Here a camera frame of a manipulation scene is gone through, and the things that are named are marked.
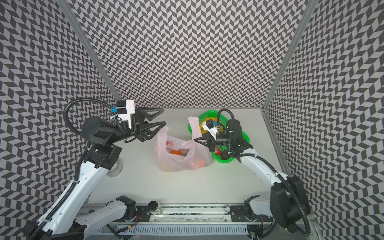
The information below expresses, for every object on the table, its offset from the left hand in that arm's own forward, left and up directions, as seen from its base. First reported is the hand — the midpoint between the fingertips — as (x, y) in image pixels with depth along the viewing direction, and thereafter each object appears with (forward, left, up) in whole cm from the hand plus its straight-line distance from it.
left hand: (164, 118), depth 49 cm
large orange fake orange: (0, -12, -38) cm, 40 cm away
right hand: (+5, -10, -25) cm, 27 cm away
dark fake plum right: (+8, -27, -45) cm, 53 cm away
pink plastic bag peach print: (+1, +1, -29) cm, 29 cm away
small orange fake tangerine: (+10, +2, -43) cm, 44 cm away
